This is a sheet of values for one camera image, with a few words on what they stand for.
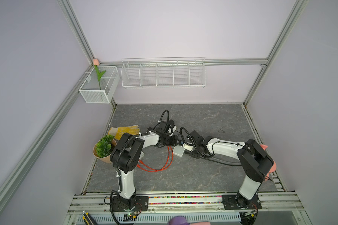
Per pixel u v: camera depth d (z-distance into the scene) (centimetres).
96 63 89
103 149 79
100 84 89
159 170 85
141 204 74
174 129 93
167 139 84
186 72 103
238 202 67
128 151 52
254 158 51
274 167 75
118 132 103
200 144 70
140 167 87
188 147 83
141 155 55
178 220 70
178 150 91
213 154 64
